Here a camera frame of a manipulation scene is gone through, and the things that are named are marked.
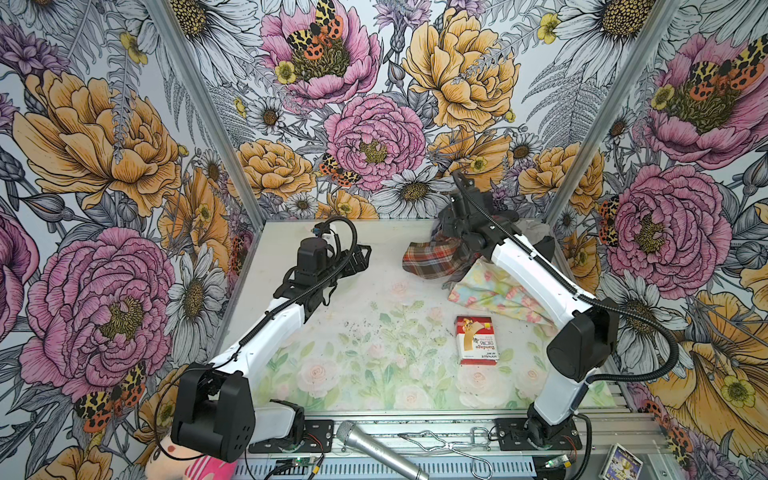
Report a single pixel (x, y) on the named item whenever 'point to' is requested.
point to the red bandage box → (476, 341)
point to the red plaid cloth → (440, 258)
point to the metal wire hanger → (479, 436)
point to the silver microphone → (353, 436)
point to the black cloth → (545, 245)
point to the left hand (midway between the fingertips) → (359, 260)
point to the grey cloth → (533, 228)
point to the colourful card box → (620, 464)
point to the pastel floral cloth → (488, 286)
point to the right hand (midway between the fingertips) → (453, 228)
